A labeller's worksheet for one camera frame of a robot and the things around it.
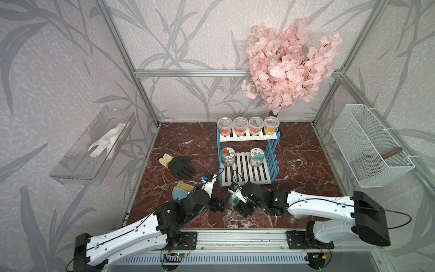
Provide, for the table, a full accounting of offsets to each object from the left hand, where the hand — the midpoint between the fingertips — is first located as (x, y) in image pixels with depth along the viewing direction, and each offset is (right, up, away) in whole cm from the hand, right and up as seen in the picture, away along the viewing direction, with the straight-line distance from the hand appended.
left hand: (223, 193), depth 72 cm
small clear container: (+22, +30, +3) cm, 37 cm away
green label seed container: (+5, -4, +3) cm, 7 cm away
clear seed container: (+8, +30, +1) cm, 30 cm away
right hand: (+7, -5, +6) cm, 10 cm away
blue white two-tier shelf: (+13, +6, +24) cm, 27 cm away
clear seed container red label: (+1, +30, +2) cm, 30 cm away
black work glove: (-26, +8, +24) cm, 36 cm away
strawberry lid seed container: (+2, +14, +19) cm, 23 cm away
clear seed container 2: (+14, +30, +2) cm, 33 cm away
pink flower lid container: (+18, +13, +19) cm, 29 cm away
